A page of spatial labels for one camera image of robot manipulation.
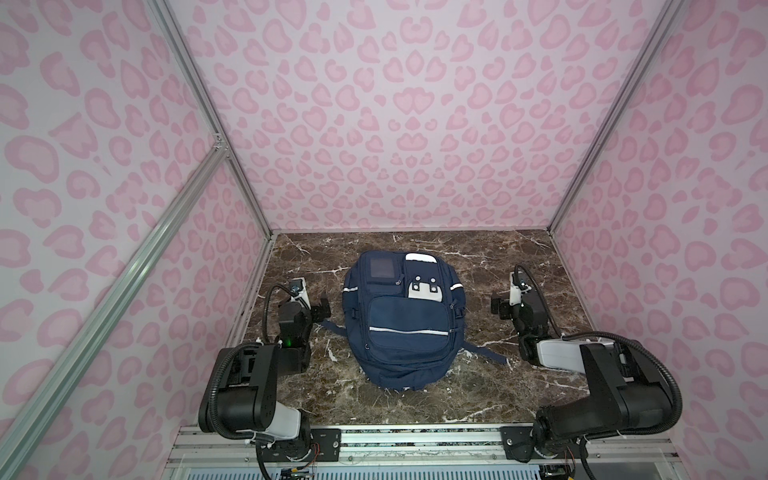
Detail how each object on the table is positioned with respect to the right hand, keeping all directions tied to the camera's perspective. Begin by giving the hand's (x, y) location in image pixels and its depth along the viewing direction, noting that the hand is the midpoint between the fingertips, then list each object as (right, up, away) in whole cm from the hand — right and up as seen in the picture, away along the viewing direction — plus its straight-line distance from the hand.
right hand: (512, 288), depth 93 cm
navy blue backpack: (-34, -7, -5) cm, 35 cm away
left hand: (-62, 0, -1) cm, 62 cm away
